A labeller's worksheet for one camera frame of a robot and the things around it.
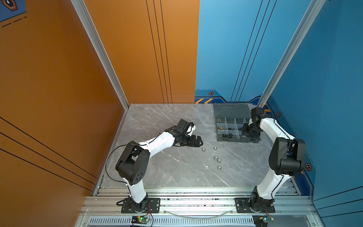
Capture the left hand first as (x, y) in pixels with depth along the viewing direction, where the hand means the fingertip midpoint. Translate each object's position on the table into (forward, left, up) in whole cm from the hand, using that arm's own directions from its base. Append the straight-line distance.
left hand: (198, 141), depth 88 cm
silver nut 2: (-8, -11, -8) cm, 16 cm away
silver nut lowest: (-14, -13, -8) cm, 21 cm away
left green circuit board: (-40, +31, -10) cm, 51 cm away
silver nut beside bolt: (-1, -4, -8) cm, 10 cm away
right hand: (+8, -32, -2) cm, 33 cm away
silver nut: (0, -12, -8) cm, 15 cm away
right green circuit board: (-39, -33, -9) cm, 52 cm away
